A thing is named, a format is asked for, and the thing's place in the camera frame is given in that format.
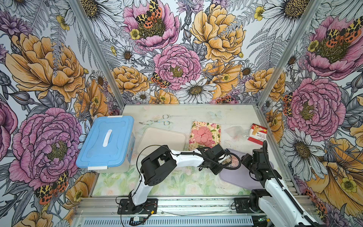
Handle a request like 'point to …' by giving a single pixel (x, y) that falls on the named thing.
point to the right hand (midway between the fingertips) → (244, 161)
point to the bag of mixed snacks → (234, 160)
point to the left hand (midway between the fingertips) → (217, 170)
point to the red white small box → (258, 134)
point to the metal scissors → (149, 122)
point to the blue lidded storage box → (109, 146)
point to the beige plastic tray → (175, 138)
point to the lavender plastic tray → (242, 176)
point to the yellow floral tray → (216, 131)
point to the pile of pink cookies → (203, 135)
